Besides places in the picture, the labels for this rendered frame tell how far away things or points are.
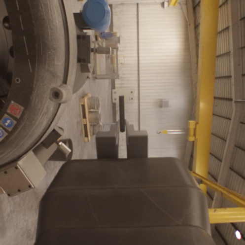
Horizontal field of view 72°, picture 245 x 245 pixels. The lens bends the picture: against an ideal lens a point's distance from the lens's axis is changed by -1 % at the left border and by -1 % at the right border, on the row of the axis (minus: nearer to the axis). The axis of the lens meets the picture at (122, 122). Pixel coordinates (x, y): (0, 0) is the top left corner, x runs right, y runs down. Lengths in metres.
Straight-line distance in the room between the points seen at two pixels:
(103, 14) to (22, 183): 0.95
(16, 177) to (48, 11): 0.45
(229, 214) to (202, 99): 8.64
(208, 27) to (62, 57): 12.18
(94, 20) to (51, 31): 0.73
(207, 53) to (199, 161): 6.89
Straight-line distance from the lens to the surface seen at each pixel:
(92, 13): 1.17
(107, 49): 0.53
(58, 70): 0.45
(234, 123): 12.67
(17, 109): 0.48
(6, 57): 0.63
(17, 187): 0.64
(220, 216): 4.31
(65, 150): 0.62
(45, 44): 0.44
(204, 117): 12.23
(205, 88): 12.05
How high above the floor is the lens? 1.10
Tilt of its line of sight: 1 degrees down
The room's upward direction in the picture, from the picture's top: 88 degrees clockwise
